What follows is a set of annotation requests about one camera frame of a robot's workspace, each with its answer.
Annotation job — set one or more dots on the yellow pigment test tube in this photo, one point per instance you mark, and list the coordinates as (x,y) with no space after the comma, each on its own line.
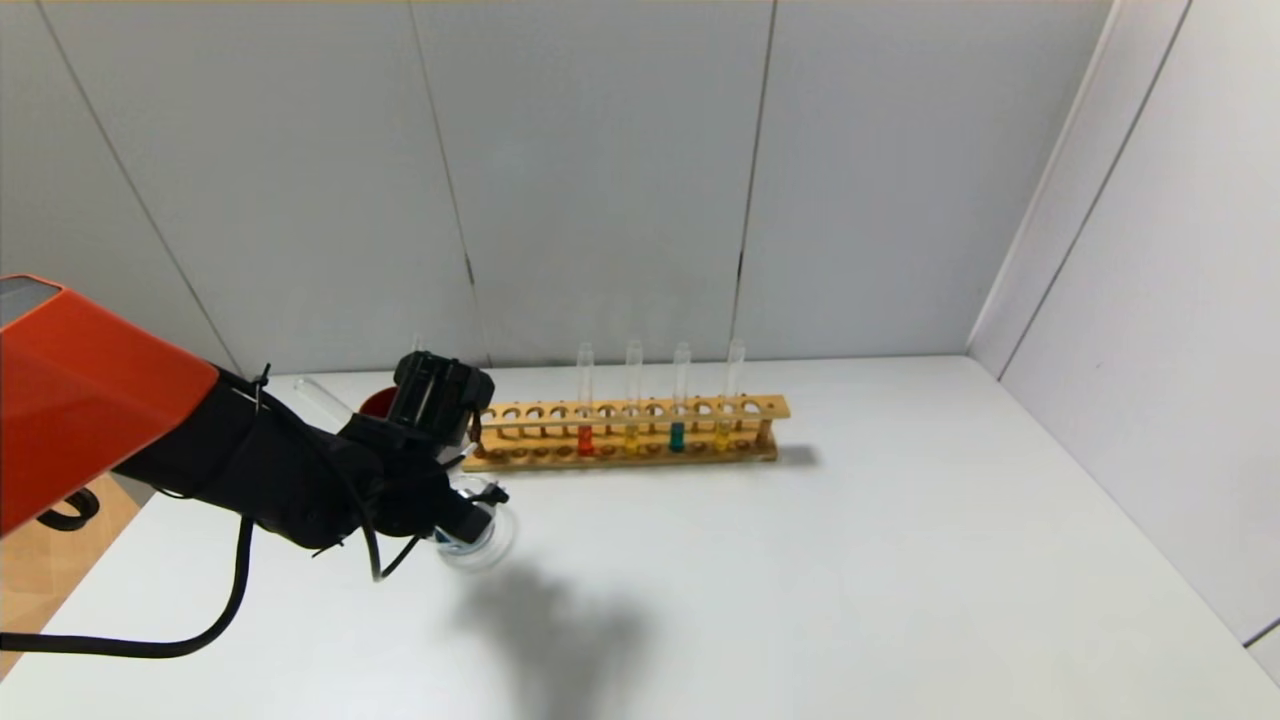
(632,438)
(723,435)

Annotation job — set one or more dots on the wooden test tube rack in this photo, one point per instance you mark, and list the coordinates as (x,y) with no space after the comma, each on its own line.
(640,462)

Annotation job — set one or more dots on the orange and black left arm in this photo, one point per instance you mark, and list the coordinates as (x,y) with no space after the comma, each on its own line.
(100,400)

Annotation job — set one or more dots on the dark red cup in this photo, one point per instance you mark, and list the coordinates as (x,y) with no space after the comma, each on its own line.
(378,405)

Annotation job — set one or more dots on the clear glass beaker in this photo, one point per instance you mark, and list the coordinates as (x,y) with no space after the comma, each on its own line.
(500,545)

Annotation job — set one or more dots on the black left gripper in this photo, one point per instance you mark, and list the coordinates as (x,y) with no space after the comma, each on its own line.
(466,520)

